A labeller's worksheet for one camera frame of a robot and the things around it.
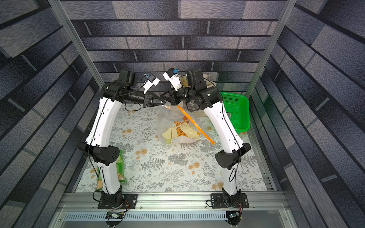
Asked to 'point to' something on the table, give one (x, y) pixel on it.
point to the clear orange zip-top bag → (168, 114)
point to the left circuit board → (115, 214)
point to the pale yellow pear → (183, 132)
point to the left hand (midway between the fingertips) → (164, 101)
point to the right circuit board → (234, 219)
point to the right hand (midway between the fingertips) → (160, 95)
